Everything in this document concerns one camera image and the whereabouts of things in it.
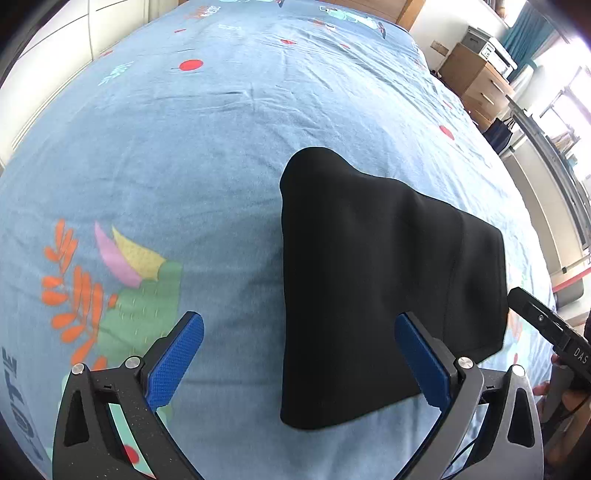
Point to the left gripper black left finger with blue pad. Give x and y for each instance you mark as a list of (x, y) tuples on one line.
[(108, 426)]

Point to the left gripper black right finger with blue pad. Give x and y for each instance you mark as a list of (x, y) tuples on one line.
[(488, 426)]

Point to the black pants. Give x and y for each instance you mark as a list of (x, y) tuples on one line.
[(359, 250)]

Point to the person's right hand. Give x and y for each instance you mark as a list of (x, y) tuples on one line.
[(555, 412)]

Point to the blue patterned bed sheet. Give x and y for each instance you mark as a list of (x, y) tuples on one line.
[(150, 186)]

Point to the wooden bedside drawer cabinet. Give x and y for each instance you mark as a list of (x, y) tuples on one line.
[(483, 91)]

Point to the white printer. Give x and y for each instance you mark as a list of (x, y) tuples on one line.
[(490, 49)]

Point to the wooden headboard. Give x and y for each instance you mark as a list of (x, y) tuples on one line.
[(401, 12)]

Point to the white wardrobe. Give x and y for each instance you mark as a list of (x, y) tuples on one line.
[(78, 33)]

